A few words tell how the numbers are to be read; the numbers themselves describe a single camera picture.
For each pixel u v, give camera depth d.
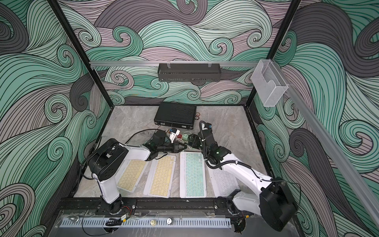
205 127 0.75
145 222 0.70
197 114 1.14
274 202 0.39
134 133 1.02
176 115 1.04
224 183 0.80
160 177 0.83
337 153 0.50
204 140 0.59
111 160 0.49
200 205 0.75
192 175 0.81
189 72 0.96
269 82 0.79
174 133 0.83
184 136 0.92
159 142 0.74
